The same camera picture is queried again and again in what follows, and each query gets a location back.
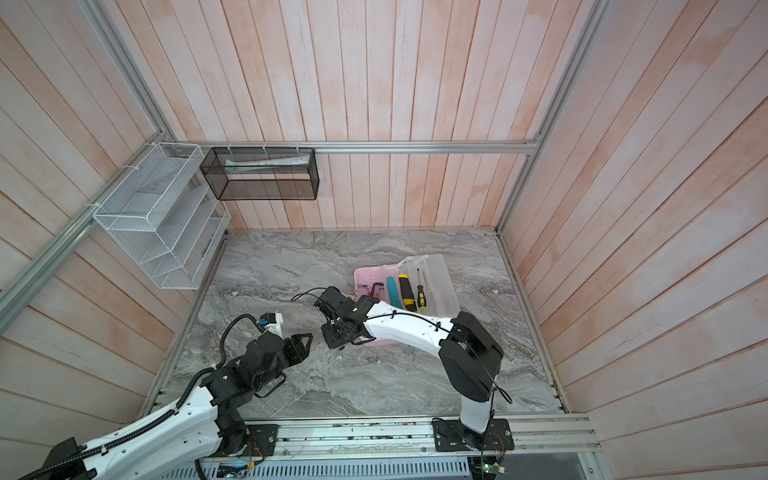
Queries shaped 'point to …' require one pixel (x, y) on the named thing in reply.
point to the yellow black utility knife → (409, 300)
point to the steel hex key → (375, 288)
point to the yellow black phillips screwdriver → (421, 301)
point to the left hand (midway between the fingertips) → (308, 344)
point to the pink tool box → (420, 284)
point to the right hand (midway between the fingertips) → (332, 336)
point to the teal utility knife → (394, 295)
